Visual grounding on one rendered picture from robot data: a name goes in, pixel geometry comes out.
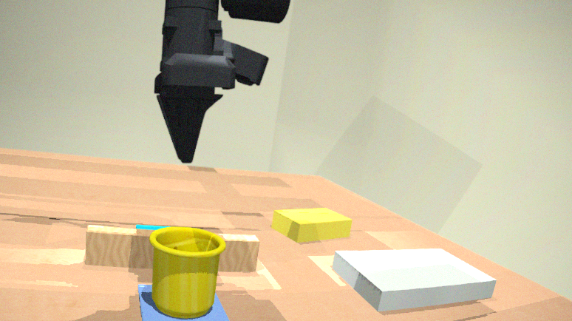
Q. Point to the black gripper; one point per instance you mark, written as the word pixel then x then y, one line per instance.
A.
pixel 189 74

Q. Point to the light brown wooden bar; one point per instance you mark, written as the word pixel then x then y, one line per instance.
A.
pixel 130 248

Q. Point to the yellow cup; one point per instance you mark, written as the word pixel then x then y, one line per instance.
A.
pixel 185 267

